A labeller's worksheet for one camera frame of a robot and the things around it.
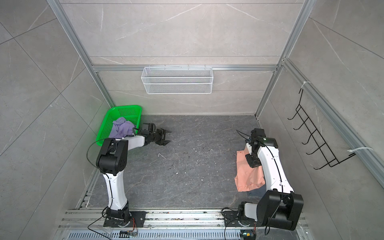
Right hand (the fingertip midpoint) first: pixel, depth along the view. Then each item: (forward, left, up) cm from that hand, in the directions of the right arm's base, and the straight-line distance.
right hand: (259, 160), depth 79 cm
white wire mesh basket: (+53, +46, +16) cm, 72 cm away
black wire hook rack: (-8, -22, +17) cm, 29 cm away
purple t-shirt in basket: (+33, +88, -9) cm, 95 cm away
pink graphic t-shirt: (-6, +6, -8) cm, 12 cm away
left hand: (+27, +50, -6) cm, 57 cm away
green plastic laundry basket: (+49, +86, -10) cm, 100 cm away
